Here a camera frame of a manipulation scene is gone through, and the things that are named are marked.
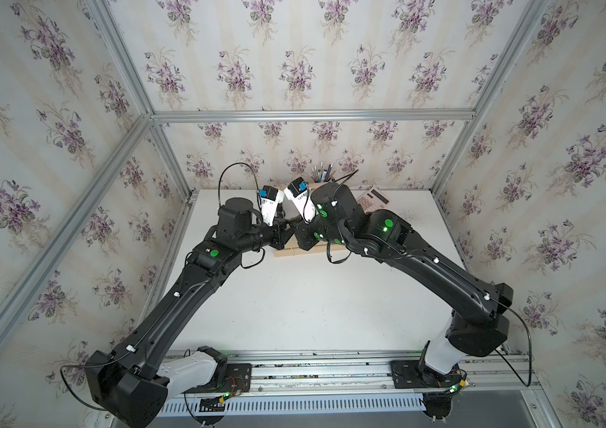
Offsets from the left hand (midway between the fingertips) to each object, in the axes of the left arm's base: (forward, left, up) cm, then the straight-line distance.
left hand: (303, 227), depth 67 cm
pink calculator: (+38, -32, -29) cm, 57 cm away
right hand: (-2, +2, +3) cm, 4 cm away
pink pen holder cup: (+43, -8, -20) cm, 49 cm away
